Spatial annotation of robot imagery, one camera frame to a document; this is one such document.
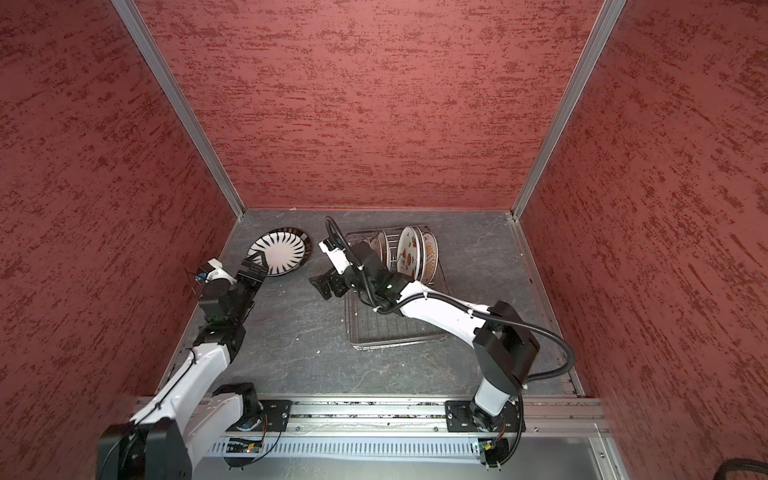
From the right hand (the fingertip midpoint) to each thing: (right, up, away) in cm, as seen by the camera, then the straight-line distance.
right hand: (324, 274), depth 77 cm
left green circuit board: (-20, -44, -5) cm, 48 cm away
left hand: (-18, +2, +5) cm, 19 cm away
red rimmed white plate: (+30, +4, +15) cm, 34 cm away
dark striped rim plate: (-22, +5, +31) cm, 38 cm away
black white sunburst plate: (-31, +7, +29) cm, 43 cm away
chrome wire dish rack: (+11, -18, +10) cm, 24 cm away
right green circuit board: (+41, -42, -5) cm, 59 cm away
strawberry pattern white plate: (+24, +5, +17) cm, 30 cm away
